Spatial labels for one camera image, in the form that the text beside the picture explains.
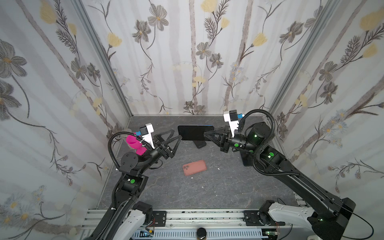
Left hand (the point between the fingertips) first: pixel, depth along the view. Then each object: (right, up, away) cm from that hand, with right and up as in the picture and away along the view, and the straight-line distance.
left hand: (174, 132), depth 57 cm
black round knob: (+11, -43, +5) cm, 44 cm away
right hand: (+12, 0, -5) cm, 13 cm away
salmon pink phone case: (+8, -23, +37) cm, 44 cm away
